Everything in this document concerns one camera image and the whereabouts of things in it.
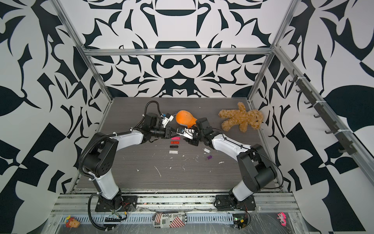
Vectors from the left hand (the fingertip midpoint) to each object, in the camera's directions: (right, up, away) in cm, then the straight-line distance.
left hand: (179, 132), depth 88 cm
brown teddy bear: (+49, +8, +11) cm, 51 cm away
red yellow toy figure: (-48, -39, -20) cm, 65 cm away
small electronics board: (+30, -41, -16) cm, 53 cm away
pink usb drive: (-2, -4, -2) cm, 5 cm away
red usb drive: (-3, -8, +8) cm, 12 cm away
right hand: (+4, 0, +2) cm, 5 cm away
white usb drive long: (+17, -12, +5) cm, 21 cm away
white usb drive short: (-4, -13, +5) cm, 14 cm away
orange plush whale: (+3, +8, +12) cm, 14 cm away
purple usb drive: (+18, -16, +2) cm, 24 cm away
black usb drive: (-5, -10, +6) cm, 13 cm away
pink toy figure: (+50, -39, -17) cm, 66 cm away
